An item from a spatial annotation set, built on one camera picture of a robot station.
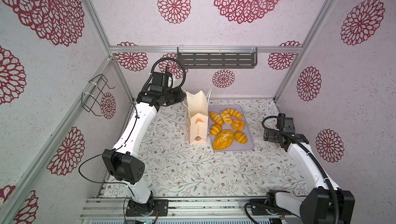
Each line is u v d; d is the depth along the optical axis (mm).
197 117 807
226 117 1058
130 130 467
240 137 945
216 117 1044
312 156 486
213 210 734
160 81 573
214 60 972
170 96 652
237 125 999
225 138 922
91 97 746
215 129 992
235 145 962
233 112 1091
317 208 394
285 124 631
